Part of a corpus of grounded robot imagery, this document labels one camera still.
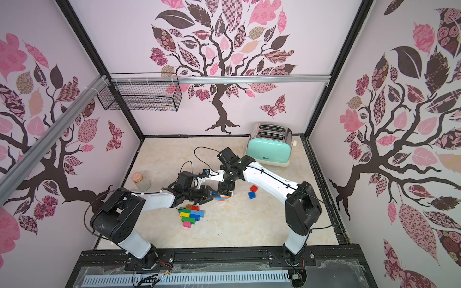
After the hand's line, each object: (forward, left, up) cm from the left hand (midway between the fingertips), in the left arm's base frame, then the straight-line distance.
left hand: (217, 199), depth 87 cm
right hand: (+6, -3, +10) cm, 12 cm away
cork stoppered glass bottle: (+8, +39, +3) cm, 40 cm away
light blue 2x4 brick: (+2, -1, -2) cm, 3 cm away
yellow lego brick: (-7, +15, -1) cm, 17 cm away
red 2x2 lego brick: (-4, +11, -2) cm, 12 cm away
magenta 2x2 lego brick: (-11, +14, -3) cm, 18 cm away
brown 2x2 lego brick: (-6, +12, +5) cm, 14 cm away
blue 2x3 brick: (-8, +10, -3) cm, 13 cm away
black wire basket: (+48, +41, +31) cm, 70 cm away
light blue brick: (-6, +8, -2) cm, 10 cm away
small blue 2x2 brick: (+3, -18, -3) cm, 18 cm away
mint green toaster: (+25, -28, +14) cm, 40 cm away
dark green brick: (-6, +15, 0) cm, 16 cm away
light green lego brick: (-9, +13, -2) cm, 16 cm away
